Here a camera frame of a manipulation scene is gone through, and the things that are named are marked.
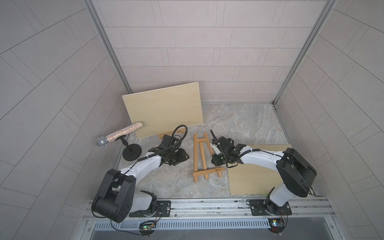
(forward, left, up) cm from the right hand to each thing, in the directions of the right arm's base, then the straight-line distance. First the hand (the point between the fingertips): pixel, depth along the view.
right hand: (212, 162), depth 87 cm
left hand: (+2, +13, +4) cm, 14 cm away
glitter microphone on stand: (+8, +48, +4) cm, 49 cm away
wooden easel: (+2, +5, +5) cm, 7 cm away
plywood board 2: (-10, -18, -4) cm, 21 cm away
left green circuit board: (-30, +31, +5) cm, 43 cm away
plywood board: (+24, +28, +21) cm, 42 cm away
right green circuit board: (-31, -26, -2) cm, 41 cm away
